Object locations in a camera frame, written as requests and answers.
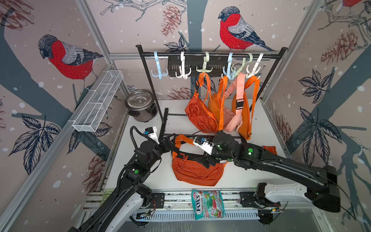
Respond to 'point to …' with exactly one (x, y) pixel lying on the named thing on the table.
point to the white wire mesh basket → (88, 119)
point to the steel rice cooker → (140, 105)
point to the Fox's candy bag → (208, 204)
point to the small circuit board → (144, 215)
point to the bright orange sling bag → (250, 97)
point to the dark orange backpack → (198, 110)
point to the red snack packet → (273, 149)
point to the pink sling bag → (233, 121)
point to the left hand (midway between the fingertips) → (174, 133)
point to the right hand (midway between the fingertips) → (199, 148)
